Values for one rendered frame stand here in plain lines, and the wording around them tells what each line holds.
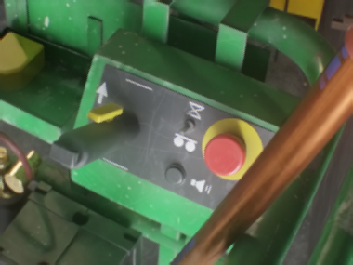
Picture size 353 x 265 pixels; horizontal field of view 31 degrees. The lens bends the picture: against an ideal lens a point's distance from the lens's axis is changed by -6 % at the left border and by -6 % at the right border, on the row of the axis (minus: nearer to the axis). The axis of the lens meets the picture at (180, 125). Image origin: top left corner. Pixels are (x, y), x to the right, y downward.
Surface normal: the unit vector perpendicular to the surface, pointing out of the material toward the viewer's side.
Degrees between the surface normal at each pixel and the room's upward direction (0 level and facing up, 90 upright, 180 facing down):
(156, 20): 90
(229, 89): 0
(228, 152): 58
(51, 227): 0
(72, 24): 90
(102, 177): 90
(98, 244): 0
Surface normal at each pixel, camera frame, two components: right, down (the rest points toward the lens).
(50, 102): 0.07, -0.67
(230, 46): -0.45, 0.64
